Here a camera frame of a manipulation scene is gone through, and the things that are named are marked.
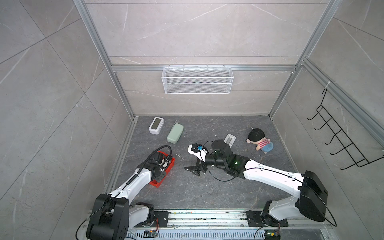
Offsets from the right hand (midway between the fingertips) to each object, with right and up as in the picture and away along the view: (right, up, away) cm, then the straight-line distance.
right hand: (188, 157), depth 72 cm
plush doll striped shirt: (+45, +8, +26) cm, 53 cm away
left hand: (-20, -10, +16) cm, 28 cm away
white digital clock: (-25, +16, +36) cm, 46 cm away
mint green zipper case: (-11, +10, +35) cm, 38 cm away
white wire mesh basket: (+5, +47, +29) cm, 55 cm away
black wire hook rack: (+69, +2, -14) cm, 71 cm away
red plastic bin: (-10, -7, +18) cm, 22 cm away
